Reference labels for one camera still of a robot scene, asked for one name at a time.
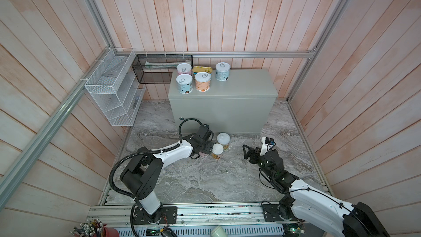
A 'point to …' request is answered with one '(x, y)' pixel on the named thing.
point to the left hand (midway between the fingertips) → (204, 147)
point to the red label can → (202, 154)
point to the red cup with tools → (94, 228)
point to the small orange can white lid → (217, 149)
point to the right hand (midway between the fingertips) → (249, 146)
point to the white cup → (218, 232)
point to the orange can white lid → (223, 139)
